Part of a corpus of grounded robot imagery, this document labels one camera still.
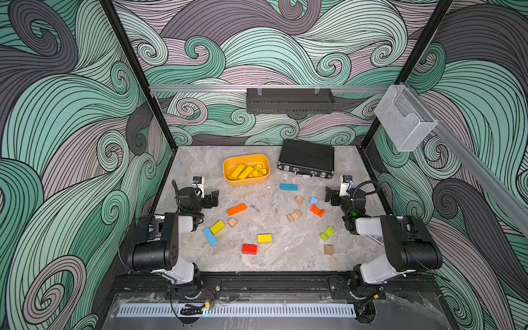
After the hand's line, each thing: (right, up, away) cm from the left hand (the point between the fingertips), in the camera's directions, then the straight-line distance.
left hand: (207, 189), depth 94 cm
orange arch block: (+51, -10, -1) cm, 52 cm away
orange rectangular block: (+14, -10, +1) cm, 17 cm away
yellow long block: (+18, +7, +7) cm, 21 cm away
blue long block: (+4, -19, -9) cm, 21 cm away
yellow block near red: (+28, -19, -10) cm, 35 cm away
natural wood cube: (+53, -23, -13) cm, 59 cm away
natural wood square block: (+43, -5, +1) cm, 44 cm away
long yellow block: (+13, +7, +7) cm, 17 cm away
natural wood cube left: (+13, -14, -5) cm, 20 cm away
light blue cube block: (+50, -6, +1) cm, 51 cm away
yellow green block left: (+7, -16, -8) cm, 19 cm away
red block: (+21, -23, -12) cm, 33 cm away
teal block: (+39, 0, +9) cm, 41 cm away
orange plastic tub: (+25, +13, +16) cm, 32 cm away
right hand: (+60, +1, -1) cm, 60 cm away
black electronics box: (+50, +14, +14) cm, 54 cm away
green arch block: (+54, -18, -9) cm, 57 cm away
